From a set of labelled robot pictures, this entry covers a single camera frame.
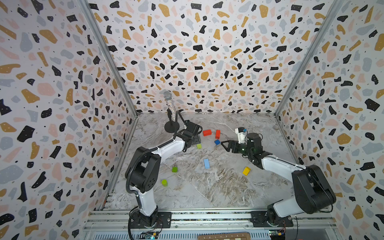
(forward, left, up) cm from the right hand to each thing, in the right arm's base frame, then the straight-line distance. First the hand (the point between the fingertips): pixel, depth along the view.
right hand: (225, 141), depth 87 cm
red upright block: (+17, +2, -15) cm, 23 cm away
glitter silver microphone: (+21, +34, +17) cm, 43 cm away
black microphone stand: (+23, +38, -14) cm, 47 cm away
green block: (-11, +30, -15) cm, 36 cm away
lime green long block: (+6, +16, -15) cm, 22 cm away
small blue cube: (+10, +3, -16) cm, 19 cm away
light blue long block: (-7, +10, -15) cm, 19 cm away
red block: (+18, +10, -15) cm, 25 cm away
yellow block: (-12, -13, -14) cm, 23 cm away
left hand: (+7, +18, -3) cm, 20 cm away
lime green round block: (-20, +34, -12) cm, 41 cm away
